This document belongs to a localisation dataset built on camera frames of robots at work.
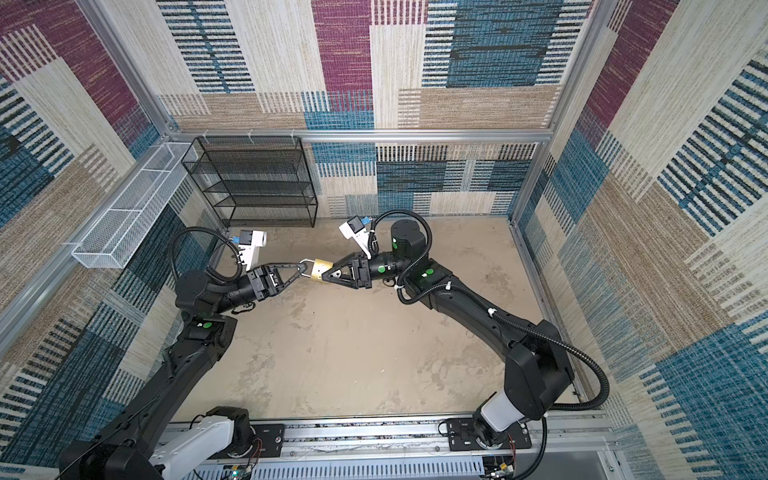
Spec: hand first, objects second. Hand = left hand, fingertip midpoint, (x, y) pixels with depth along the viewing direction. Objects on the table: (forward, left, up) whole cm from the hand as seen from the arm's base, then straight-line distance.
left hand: (304, 269), depth 62 cm
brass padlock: (+1, -3, -1) cm, 3 cm away
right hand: (-1, -4, -3) cm, 5 cm away
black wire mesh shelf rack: (+54, +30, -19) cm, 65 cm away
